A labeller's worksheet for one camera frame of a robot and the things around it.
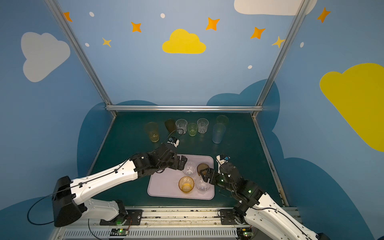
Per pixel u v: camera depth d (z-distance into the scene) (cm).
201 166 85
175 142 69
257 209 47
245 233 71
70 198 39
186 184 84
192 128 107
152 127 99
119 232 70
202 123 111
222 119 104
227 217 74
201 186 84
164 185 86
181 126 111
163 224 73
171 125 105
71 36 78
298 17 73
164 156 56
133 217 74
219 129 103
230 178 54
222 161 69
